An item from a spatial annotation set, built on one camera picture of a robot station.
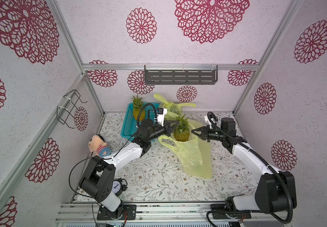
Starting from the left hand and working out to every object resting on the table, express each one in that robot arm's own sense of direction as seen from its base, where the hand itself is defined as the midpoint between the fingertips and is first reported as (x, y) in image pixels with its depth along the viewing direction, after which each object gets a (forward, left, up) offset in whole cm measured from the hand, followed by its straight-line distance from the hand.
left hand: (179, 122), depth 76 cm
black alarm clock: (-27, +34, -25) cm, 50 cm away
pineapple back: (+27, +27, -13) cm, 41 cm away
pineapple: (-4, -1, -4) cm, 6 cm away
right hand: (-2, -7, -5) cm, 9 cm away
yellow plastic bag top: (+17, +2, -8) cm, 19 cm away
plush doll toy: (-3, +51, -21) cm, 55 cm away
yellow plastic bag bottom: (-15, -8, -8) cm, 19 cm away
